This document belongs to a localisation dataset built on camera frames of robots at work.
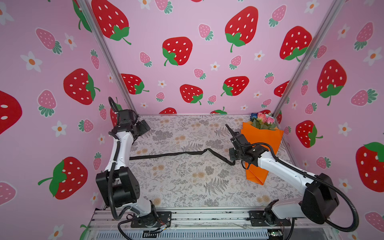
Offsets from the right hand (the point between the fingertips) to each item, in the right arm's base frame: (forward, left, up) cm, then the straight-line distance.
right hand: (232, 151), depth 86 cm
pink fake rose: (+37, -24, -5) cm, 44 cm away
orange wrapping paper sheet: (+21, -24, -10) cm, 33 cm away
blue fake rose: (+40, -19, -7) cm, 45 cm away
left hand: (+3, +53, +10) cm, 54 cm away
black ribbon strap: (+4, +24, -12) cm, 27 cm away
